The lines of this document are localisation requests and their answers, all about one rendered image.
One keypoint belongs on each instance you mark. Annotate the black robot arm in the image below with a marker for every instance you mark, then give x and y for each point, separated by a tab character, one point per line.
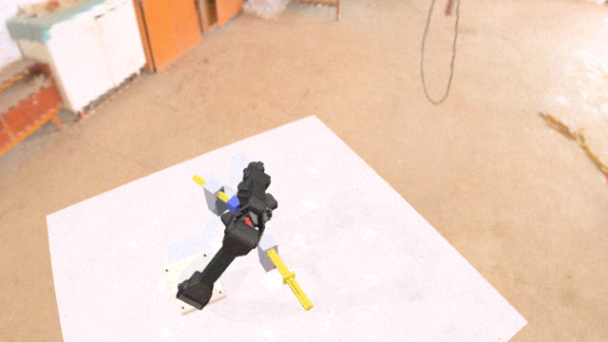
238	240

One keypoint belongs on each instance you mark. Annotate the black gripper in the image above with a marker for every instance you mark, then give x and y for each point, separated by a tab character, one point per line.
270	200

